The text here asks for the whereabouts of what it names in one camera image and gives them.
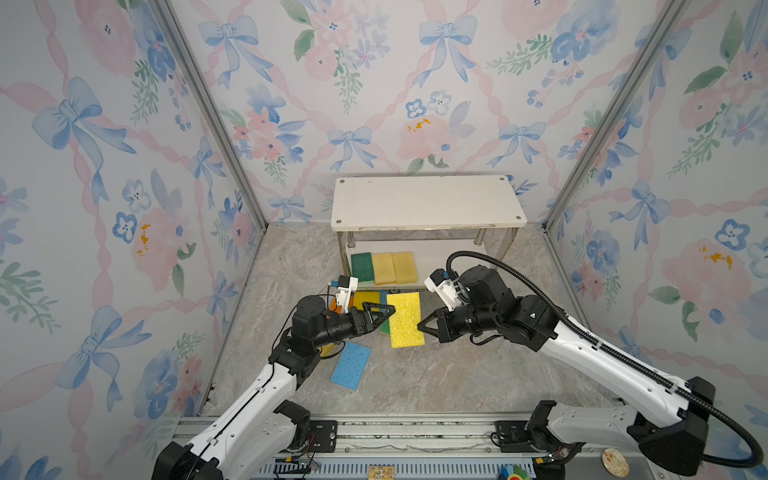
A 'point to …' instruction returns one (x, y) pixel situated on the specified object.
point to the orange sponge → (333, 305)
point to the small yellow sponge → (365, 296)
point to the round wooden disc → (615, 462)
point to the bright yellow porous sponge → (404, 321)
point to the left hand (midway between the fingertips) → (389, 313)
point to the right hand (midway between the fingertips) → (417, 325)
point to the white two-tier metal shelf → (439, 219)
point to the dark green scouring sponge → (362, 266)
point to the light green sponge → (385, 327)
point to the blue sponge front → (351, 365)
